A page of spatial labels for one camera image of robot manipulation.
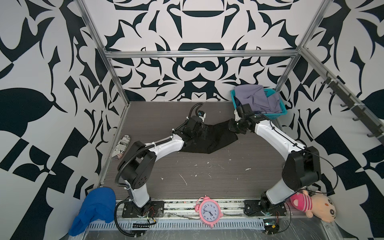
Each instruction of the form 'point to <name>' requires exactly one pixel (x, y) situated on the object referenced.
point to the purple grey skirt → (254, 95)
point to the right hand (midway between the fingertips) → (229, 126)
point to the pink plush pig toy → (317, 205)
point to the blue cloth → (99, 204)
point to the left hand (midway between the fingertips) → (206, 124)
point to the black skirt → (215, 137)
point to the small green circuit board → (270, 226)
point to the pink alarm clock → (209, 211)
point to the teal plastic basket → (269, 92)
